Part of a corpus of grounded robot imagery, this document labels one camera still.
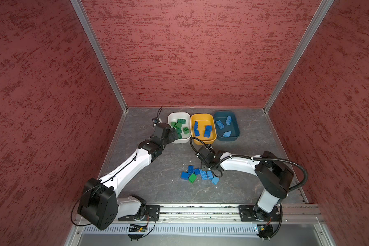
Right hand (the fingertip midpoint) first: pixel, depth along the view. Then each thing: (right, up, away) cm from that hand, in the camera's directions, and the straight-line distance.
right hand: (206, 168), depth 90 cm
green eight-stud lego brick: (-17, +21, +15) cm, 32 cm away
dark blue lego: (+3, +22, +17) cm, 28 cm away
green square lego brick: (-18, +26, +19) cm, 37 cm away
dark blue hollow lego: (-10, 0, -1) cm, 10 cm away
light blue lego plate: (+12, +26, +19) cm, 35 cm away
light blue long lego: (+19, +29, +20) cm, 40 cm away
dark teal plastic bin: (+17, +25, +20) cm, 36 cm away
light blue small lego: (+4, -5, -7) cm, 9 cm away
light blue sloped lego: (+16, +20, +13) cm, 29 cm away
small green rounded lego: (-13, +22, +13) cm, 29 cm away
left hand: (-22, +20, -5) cm, 30 cm away
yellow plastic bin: (0, +24, +19) cm, 30 cm away
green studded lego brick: (-16, +29, +20) cm, 38 cm away
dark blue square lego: (-13, -3, -4) cm, 14 cm away
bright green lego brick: (-9, -3, -7) cm, 12 cm away
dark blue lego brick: (-5, +21, +16) cm, 27 cm away
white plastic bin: (-22, +32, +19) cm, 44 cm away
